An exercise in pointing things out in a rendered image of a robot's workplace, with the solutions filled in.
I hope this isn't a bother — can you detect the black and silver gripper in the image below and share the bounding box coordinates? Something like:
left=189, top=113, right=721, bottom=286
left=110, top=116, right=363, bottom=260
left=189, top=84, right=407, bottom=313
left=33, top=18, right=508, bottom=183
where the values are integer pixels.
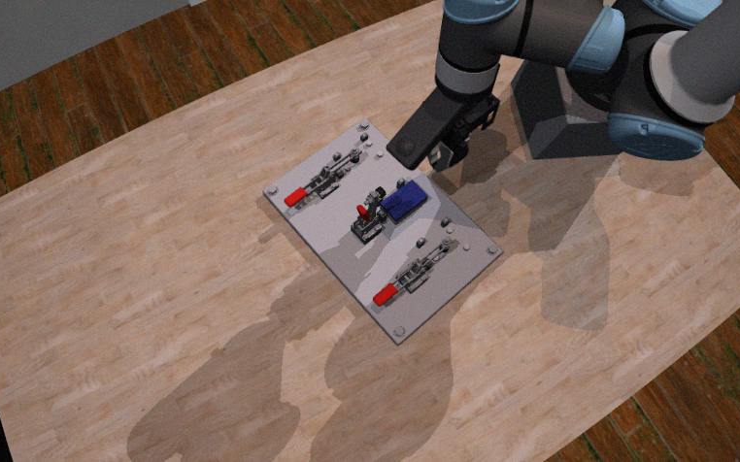
left=427, top=63, right=500, bottom=172

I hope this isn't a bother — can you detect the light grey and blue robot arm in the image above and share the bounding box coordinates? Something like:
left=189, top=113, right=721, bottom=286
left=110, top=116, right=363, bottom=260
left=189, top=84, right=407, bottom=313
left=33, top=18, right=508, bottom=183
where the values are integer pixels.
left=386, top=0, right=740, bottom=171

